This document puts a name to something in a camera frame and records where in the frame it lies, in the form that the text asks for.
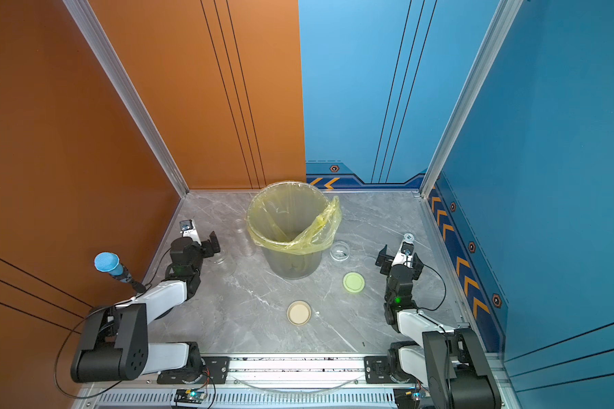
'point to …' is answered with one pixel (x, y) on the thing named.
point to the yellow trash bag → (293, 216)
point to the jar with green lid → (339, 250)
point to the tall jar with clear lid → (241, 243)
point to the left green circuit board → (190, 395)
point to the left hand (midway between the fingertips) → (201, 231)
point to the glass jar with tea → (223, 259)
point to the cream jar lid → (298, 312)
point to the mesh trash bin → (291, 264)
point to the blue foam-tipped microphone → (109, 262)
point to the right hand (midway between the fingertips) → (400, 250)
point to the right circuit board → (419, 395)
